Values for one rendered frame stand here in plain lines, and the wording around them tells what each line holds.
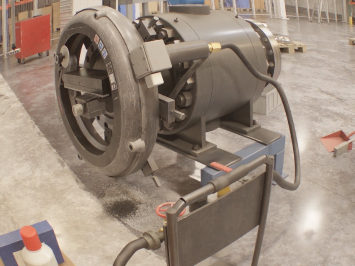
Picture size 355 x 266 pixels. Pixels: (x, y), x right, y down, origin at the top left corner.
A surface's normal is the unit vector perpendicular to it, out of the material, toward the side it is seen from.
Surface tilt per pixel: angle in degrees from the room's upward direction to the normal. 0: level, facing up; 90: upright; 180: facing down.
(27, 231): 0
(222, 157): 0
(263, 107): 90
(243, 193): 90
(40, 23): 90
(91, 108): 87
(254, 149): 0
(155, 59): 67
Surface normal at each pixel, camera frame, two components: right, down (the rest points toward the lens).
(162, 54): 0.56, -0.12
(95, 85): -0.77, 0.28
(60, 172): -0.06, -0.93
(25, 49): 0.67, 0.24
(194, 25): 0.33, -0.59
